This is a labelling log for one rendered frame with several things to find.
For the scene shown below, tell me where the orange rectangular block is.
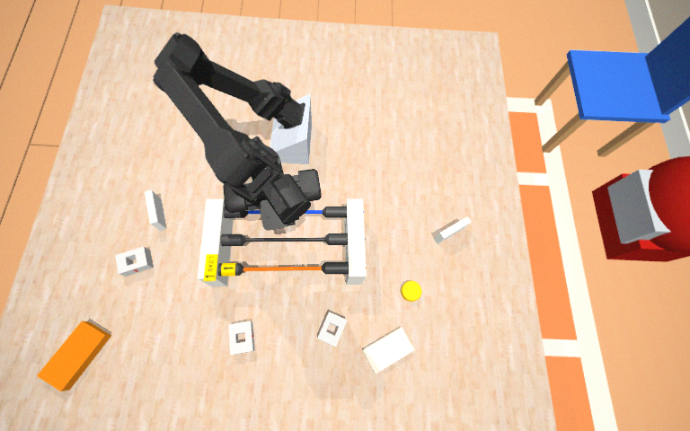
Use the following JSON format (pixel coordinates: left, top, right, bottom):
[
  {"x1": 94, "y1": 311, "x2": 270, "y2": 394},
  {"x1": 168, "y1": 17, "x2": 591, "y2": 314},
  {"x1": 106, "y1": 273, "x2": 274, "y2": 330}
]
[{"x1": 37, "y1": 321, "x2": 111, "y2": 391}]

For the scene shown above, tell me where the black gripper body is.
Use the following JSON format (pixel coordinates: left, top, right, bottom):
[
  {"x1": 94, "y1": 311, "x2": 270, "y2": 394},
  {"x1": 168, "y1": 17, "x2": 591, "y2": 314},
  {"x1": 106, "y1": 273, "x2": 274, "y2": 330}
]
[{"x1": 223, "y1": 169, "x2": 322, "y2": 213}]

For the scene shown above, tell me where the cream flat block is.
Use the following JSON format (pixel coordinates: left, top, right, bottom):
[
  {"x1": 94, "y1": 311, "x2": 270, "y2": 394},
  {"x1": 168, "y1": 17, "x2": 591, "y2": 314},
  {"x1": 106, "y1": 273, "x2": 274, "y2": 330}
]
[{"x1": 363, "y1": 327, "x2": 414, "y2": 374}]

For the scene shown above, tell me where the yellow short cylinder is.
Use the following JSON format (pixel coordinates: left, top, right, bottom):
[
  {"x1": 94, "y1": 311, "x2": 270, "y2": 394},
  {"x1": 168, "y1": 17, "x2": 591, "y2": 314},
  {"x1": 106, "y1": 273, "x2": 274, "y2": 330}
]
[{"x1": 401, "y1": 281, "x2": 421, "y2": 302}]

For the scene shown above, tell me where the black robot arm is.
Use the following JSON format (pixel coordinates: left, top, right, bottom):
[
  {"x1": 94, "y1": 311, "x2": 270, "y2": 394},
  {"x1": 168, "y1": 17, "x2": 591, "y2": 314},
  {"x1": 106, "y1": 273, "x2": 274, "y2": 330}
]
[{"x1": 153, "y1": 32, "x2": 311, "y2": 231}]

